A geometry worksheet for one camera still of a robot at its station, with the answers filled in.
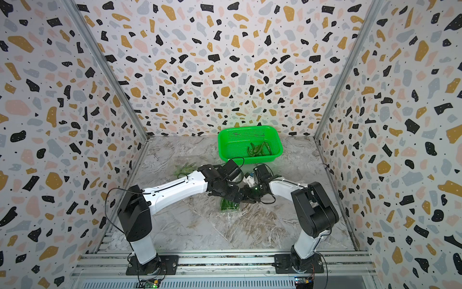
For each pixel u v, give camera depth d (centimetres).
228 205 87
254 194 80
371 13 73
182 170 103
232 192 73
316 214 48
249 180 87
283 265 73
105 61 85
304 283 71
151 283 70
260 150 112
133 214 45
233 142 119
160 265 72
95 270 74
